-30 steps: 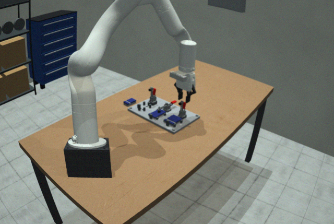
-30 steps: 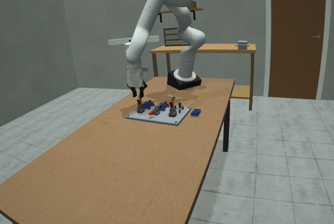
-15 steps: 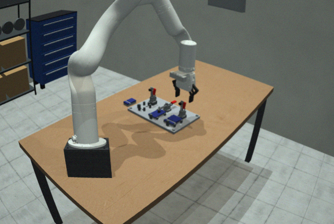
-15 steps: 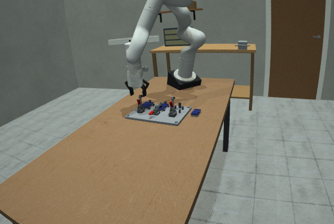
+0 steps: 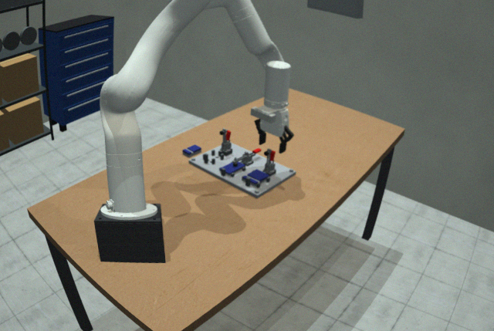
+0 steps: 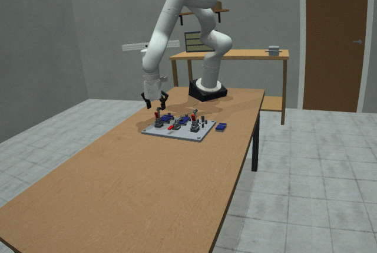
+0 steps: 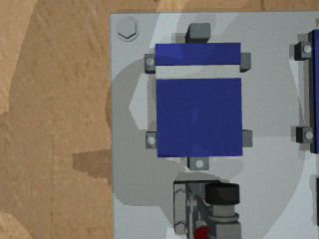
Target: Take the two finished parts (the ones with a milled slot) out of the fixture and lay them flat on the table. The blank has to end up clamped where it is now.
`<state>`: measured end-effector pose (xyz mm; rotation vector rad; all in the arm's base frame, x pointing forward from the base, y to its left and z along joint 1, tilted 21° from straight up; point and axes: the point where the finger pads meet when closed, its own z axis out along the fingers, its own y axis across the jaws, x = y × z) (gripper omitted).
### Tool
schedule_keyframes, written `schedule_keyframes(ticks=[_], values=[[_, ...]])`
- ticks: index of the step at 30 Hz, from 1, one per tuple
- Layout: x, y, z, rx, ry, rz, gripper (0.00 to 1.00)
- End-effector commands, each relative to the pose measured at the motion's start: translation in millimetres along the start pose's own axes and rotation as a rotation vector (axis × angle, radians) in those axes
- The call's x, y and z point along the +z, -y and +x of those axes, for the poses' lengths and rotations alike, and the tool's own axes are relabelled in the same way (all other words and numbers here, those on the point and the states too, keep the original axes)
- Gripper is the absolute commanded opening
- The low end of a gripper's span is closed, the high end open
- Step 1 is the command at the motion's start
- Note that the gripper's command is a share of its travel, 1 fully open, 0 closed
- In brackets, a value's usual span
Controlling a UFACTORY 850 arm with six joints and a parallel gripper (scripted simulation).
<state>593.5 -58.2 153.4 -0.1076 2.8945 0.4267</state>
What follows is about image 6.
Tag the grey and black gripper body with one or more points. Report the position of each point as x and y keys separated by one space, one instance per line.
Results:
x=152 y=90

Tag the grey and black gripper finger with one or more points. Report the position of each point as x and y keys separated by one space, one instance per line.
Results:
x=148 y=102
x=163 y=100

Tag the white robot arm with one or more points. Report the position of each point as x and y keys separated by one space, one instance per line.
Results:
x=221 y=43

